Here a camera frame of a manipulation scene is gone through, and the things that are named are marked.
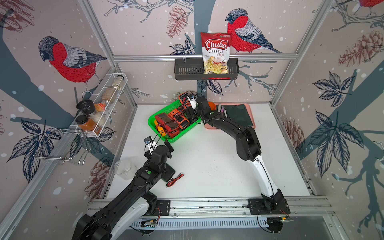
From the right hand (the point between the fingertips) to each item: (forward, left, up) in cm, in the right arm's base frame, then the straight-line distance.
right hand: (189, 106), depth 100 cm
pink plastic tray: (+9, -24, -14) cm, 29 cm away
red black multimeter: (-16, +10, -4) cm, 20 cm away
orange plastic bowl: (+11, -17, -10) cm, 23 cm away
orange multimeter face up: (0, +3, +6) cm, 6 cm away
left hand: (-28, +12, 0) cm, 30 cm away
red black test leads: (-45, +6, -14) cm, 47 cm away
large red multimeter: (-8, +18, -4) cm, 20 cm away
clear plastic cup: (-40, +36, -14) cm, 55 cm away
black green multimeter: (-41, +9, -12) cm, 44 cm away
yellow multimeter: (-16, +18, -6) cm, 25 cm away
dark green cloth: (+7, -38, -15) cm, 42 cm away
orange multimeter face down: (-8, +5, -7) cm, 11 cm away
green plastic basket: (+4, +18, -8) cm, 20 cm away
